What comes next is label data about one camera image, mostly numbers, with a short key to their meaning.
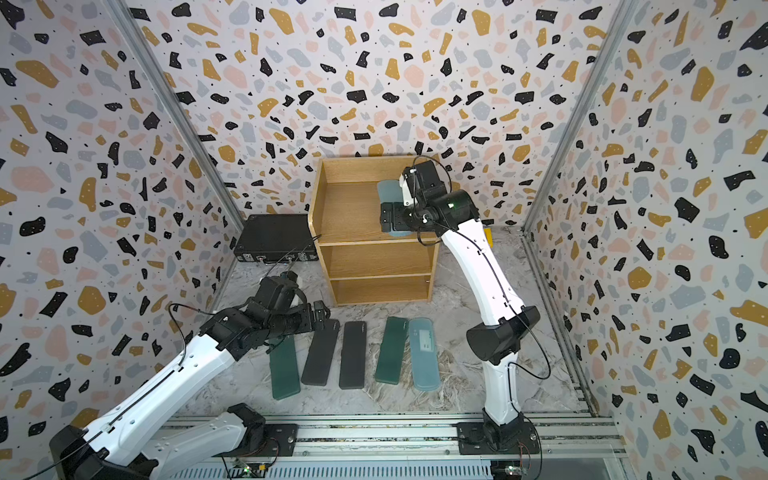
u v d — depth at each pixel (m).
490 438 0.65
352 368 0.84
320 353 0.87
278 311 0.58
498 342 0.48
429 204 0.54
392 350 0.91
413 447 0.73
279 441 0.73
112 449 0.38
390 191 0.88
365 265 0.88
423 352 0.89
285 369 0.85
